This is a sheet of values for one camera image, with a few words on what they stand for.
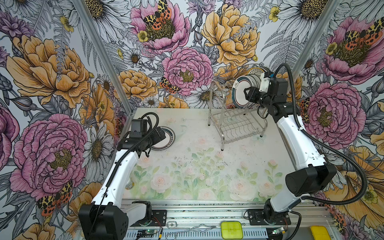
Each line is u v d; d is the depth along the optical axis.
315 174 0.43
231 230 0.70
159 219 0.73
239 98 0.88
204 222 0.74
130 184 0.80
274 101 0.57
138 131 0.59
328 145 0.76
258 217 0.73
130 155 0.50
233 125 1.06
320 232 0.70
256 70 0.83
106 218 0.38
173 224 0.74
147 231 0.71
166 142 1.00
